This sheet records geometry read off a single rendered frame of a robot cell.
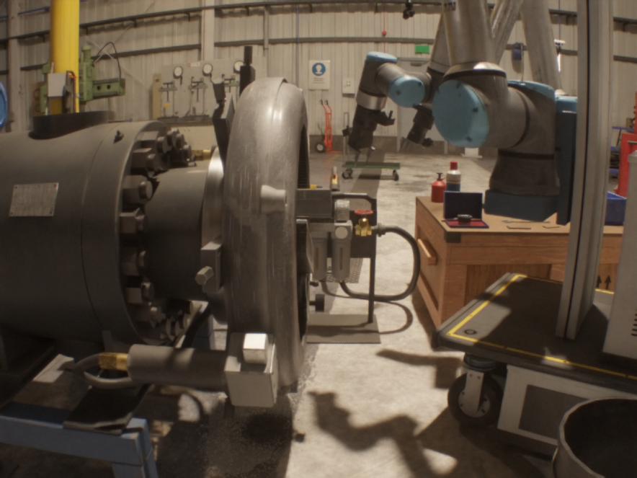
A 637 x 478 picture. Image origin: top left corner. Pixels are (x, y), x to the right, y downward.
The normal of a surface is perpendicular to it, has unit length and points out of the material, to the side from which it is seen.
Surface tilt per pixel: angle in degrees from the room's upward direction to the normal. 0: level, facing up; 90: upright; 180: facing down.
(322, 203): 66
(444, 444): 0
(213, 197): 58
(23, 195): 62
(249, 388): 112
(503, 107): 80
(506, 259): 90
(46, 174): 50
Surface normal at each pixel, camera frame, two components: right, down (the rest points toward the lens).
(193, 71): -0.31, 0.23
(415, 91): 0.34, 0.61
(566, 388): -0.62, 0.19
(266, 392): -0.03, 0.59
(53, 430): -0.03, 0.24
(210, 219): -0.03, -0.12
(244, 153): -0.01, -0.36
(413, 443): 0.00, -0.97
